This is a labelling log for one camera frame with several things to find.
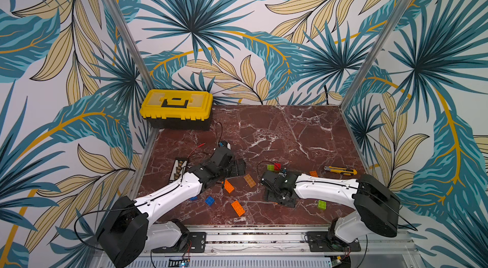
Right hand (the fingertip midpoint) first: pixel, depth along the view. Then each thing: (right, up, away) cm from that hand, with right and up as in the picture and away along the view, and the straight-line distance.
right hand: (272, 199), depth 84 cm
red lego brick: (+4, +13, +9) cm, 17 cm away
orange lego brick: (-20, +5, +3) cm, 21 cm away
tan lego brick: (-10, +7, +5) cm, 13 cm away
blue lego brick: (-27, 0, -2) cm, 27 cm away
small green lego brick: (+21, -2, -3) cm, 21 cm away
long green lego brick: (0, +12, +9) cm, 15 cm away
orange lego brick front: (-15, -3, -2) cm, 15 cm away
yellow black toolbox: (-43, +40, +9) cm, 60 cm away
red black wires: (-36, +19, +14) cm, 43 cm away
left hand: (-16, +14, -1) cm, 21 cm away
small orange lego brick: (+21, +9, +8) cm, 25 cm away
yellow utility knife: (+37, +10, +8) cm, 39 cm away
